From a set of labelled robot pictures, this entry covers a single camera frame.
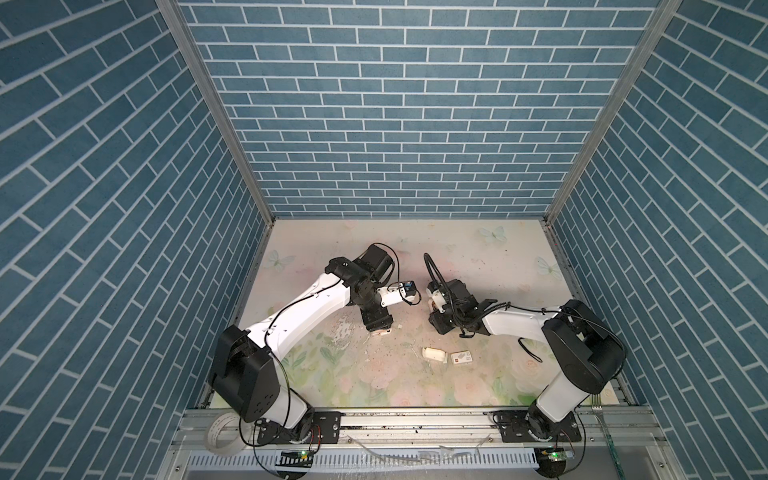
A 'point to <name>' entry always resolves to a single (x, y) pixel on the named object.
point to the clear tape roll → (227, 433)
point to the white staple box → (461, 357)
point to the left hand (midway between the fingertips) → (384, 311)
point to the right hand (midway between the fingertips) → (433, 313)
